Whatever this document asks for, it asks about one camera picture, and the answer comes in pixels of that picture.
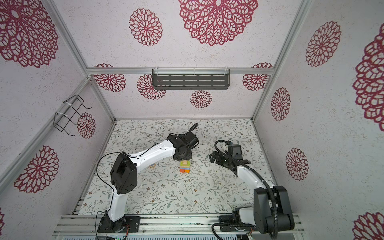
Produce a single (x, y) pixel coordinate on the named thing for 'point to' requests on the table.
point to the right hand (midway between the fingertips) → (216, 156)
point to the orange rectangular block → (187, 171)
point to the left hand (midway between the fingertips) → (185, 158)
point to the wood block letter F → (185, 162)
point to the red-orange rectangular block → (182, 170)
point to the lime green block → (188, 164)
